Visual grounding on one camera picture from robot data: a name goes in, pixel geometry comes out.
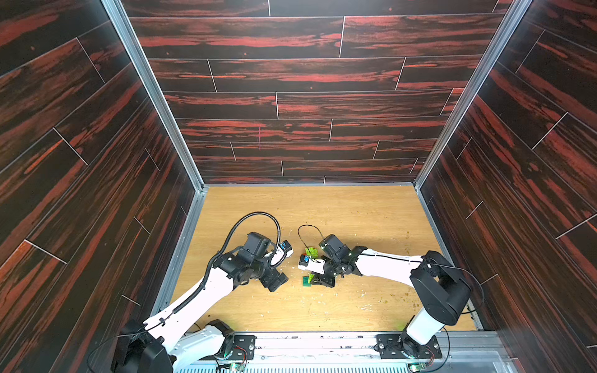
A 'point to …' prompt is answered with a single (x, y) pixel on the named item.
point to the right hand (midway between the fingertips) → (316, 272)
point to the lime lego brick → (312, 252)
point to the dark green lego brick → (305, 281)
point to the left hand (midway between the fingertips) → (280, 269)
